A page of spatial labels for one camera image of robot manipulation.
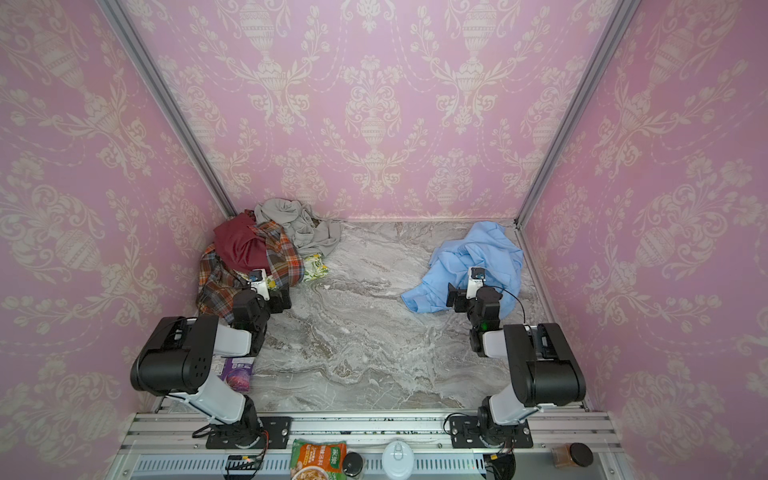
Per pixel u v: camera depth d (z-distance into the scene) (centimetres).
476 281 81
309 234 107
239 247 97
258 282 83
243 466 73
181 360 47
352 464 62
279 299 87
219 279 100
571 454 64
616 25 70
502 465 74
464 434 73
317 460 68
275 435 74
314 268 104
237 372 81
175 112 88
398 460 66
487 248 102
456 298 85
